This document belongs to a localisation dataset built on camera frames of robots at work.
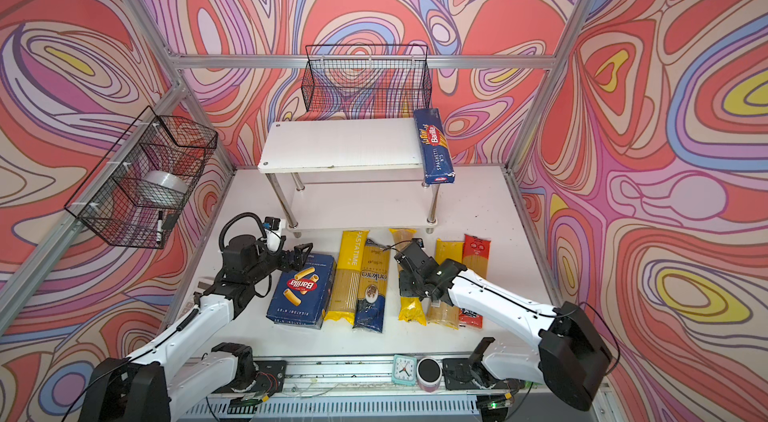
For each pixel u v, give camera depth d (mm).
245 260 653
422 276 616
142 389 398
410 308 749
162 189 704
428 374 693
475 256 922
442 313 818
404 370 730
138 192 711
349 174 1155
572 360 396
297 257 763
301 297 802
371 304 834
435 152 703
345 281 868
